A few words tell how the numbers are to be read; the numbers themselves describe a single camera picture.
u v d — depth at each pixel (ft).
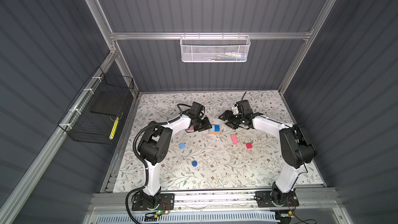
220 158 2.88
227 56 3.00
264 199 2.40
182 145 3.06
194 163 2.81
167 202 2.37
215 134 3.17
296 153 1.63
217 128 3.16
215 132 3.23
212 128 3.14
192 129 2.92
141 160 1.70
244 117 2.46
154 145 1.72
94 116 2.36
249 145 3.00
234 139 3.14
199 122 2.73
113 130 2.23
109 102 2.62
